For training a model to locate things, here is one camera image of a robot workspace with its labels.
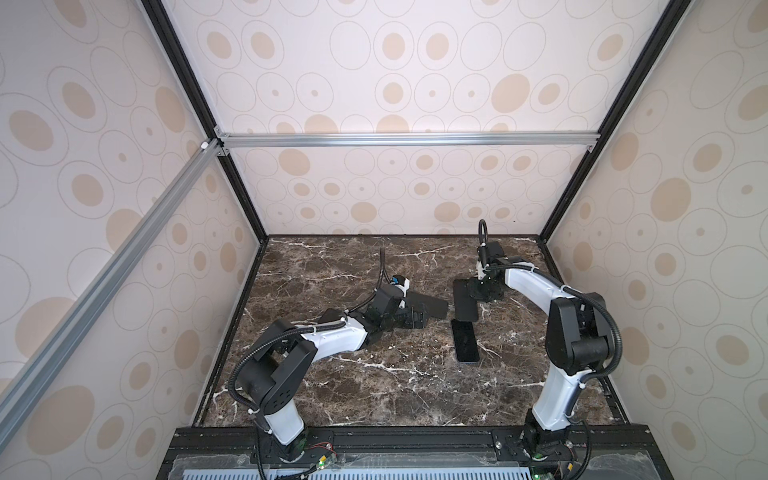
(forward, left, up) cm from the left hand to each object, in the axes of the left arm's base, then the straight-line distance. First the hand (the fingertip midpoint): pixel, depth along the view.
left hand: (429, 309), depth 86 cm
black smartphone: (-6, -12, -11) cm, 18 cm away
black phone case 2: (+4, -13, -6) cm, 15 cm away
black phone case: (+8, -4, -13) cm, 16 cm away
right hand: (+10, -17, -7) cm, 20 cm away
